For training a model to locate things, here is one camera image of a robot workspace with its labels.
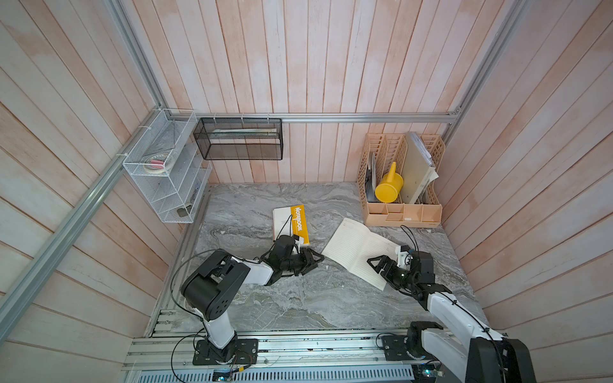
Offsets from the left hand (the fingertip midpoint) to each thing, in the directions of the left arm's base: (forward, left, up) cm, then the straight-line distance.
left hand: (321, 263), depth 88 cm
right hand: (0, -20, 0) cm, 20 cm away
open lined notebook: (+10, -13, -4) cm, 17 cm away
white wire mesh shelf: (+14, +51, +22) cm, 57 cm away
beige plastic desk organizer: (+25, -48, 0) cm, 54 cm away
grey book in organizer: (+30, -21, +13) cm, 39 cm away
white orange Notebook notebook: (+23, +12, -5) cm, 27 cm away
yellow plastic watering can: (+29, -29, +13) cm, 43 cm away
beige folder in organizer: (+27, -37, +22) cm, 51 cm away
